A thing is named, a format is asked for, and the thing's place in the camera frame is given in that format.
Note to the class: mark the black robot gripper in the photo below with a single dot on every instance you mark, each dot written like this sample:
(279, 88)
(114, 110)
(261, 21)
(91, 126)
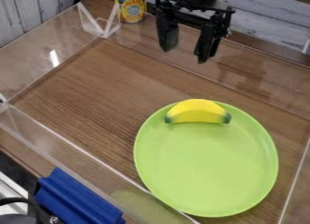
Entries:
(206, 14)

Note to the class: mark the yellow toy banana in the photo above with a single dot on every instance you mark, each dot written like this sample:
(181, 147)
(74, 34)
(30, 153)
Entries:
(198, 110)

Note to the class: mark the green plastic plate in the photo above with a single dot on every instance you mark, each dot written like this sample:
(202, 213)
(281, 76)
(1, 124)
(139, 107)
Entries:
(210, 170)

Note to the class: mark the yellow labelled tin can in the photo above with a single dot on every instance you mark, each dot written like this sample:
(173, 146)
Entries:
(131, 10)

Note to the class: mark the blue plastic block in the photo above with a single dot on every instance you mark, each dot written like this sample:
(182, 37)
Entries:
(72, 202)

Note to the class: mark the clear acrylic corner bracket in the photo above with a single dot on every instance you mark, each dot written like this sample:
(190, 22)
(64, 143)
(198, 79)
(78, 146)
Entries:
(102, 27)

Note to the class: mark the clear acrylic front wall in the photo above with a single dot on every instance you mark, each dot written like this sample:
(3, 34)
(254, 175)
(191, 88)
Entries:
(44, 151)

